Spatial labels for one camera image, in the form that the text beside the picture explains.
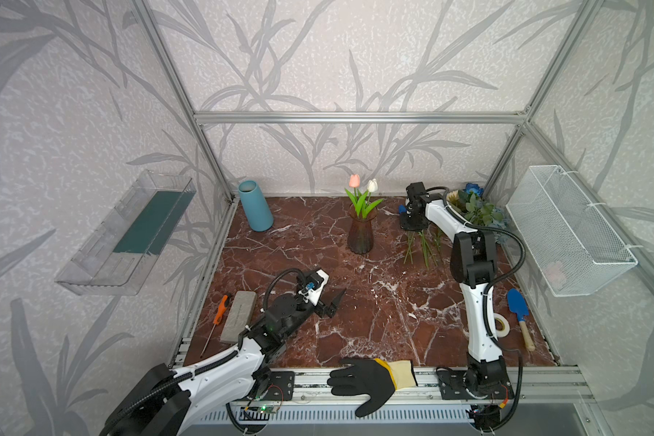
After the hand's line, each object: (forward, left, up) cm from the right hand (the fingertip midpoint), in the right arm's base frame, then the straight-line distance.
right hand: (407, 218), depth 108 cm
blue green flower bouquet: (+1, -25, +5) cm, 26 cm away
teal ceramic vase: (-3, +58, +10) cm, 59 cm away
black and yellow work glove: (-56, +16, -1) cm, 58 cm away
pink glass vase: (-14, +20, +7) cm, 25 cm away
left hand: (-31, +28, +14) cm, 44 cm away
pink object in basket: (-34, -33, +17) cm, 50 cm away
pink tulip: (-6, +22, +26) cm, 34 cm away
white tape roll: (-41, -26, -3) cm, 49 cm away
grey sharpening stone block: (-39, +58, 0) cm, 70 cm away
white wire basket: (-34, -29, +31) cm, 54 cm away
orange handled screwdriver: (-39, +66, -1) cm, 77 cm away
